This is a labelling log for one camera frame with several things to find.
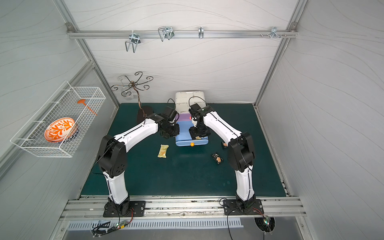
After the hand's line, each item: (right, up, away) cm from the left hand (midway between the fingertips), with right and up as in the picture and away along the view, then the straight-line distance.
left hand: (179, 134), depth 90 cm
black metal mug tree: (-27, +31, -1) cm, 41 cm away
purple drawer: (+3, +10, -3) cm, 11 cm away
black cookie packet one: (+29, -8, +6) cm, 30 cm away
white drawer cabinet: (+3, +21, +4) cm, 22 cm away
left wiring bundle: (-35, -43, -22) cm, 60 cm away
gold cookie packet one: (-11, -11, +3) cm, 16 cm away
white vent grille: (-41, -42, -20) cm, 62 cm away
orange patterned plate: (-49, +5, -26) cm, 56 cm away
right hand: (+12, -1, -1) cm, 12 cm away
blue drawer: (+3, -3, +1) cm, 4 cm away
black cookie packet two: (+24, -15, 0) cm, 28 cm away
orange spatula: (-50, +19, -12) cm, 55 cm away
